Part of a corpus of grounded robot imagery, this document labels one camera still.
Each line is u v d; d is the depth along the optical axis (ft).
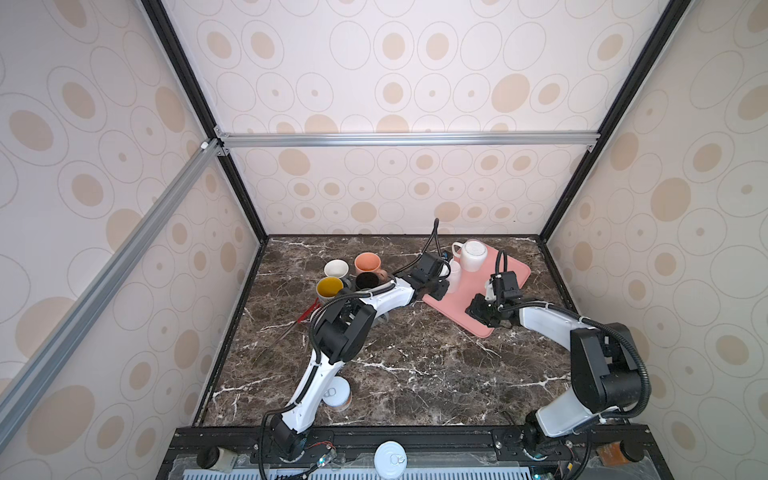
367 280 3.26
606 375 1.51
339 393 2.55
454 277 3.25
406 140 2.94
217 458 2.12
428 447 2.45
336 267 3.26
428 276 2.62
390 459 2.21
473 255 3.38
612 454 2.25
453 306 3.30
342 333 1.91
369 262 3.38
